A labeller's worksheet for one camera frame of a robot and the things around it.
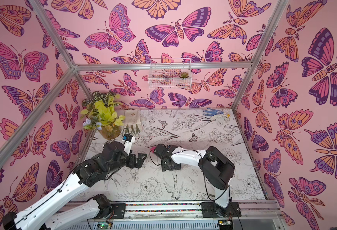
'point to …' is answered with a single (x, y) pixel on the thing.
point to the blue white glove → (210, 112)
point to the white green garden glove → (133, 121)
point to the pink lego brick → (152, 148)
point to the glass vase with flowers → (101, 114)
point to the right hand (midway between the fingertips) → (169, 166)
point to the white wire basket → (170, 74)
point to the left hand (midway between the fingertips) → (141, 152)
